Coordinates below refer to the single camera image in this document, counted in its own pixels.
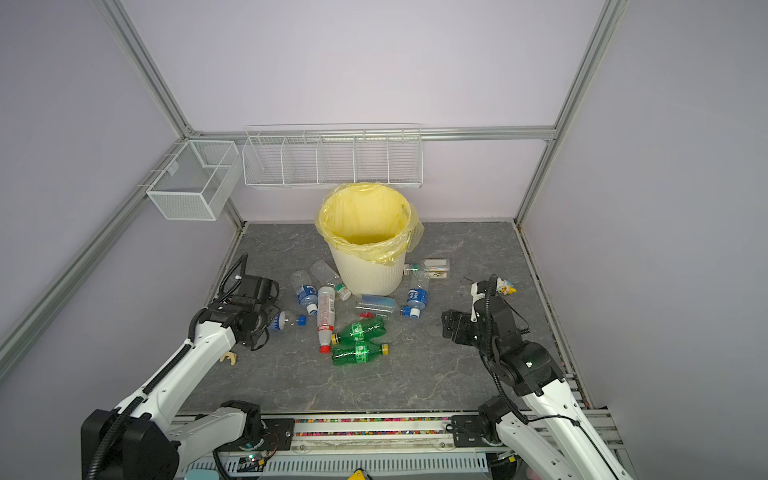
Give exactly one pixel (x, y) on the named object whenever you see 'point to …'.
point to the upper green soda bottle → (363, 330)
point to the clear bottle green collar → (325, 274)
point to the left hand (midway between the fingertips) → (269, 318)
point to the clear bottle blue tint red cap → (372, 305)
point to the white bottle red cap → (326, 317)
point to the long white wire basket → (326, 155)
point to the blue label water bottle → (417, 299)
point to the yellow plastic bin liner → (370, 221)
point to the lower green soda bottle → (356, 352)
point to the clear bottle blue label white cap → (306, 292)
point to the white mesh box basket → (198, 180)
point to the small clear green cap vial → (411, 268)
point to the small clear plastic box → (437, 268)
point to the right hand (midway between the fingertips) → (458, 319)
